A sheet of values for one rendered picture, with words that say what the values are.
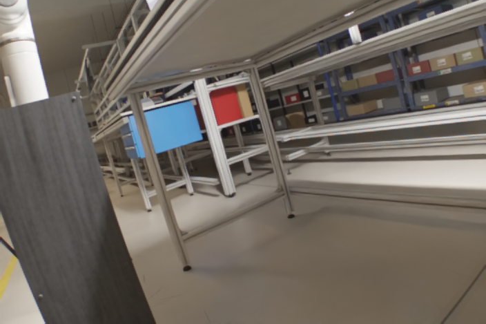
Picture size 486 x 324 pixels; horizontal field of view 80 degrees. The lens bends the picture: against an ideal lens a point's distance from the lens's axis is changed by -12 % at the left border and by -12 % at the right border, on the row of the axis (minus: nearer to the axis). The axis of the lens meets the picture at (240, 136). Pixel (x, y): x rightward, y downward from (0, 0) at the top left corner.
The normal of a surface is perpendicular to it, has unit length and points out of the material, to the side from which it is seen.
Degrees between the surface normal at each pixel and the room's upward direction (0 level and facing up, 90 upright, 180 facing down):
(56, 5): 90
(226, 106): 90
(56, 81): 90
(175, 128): 90
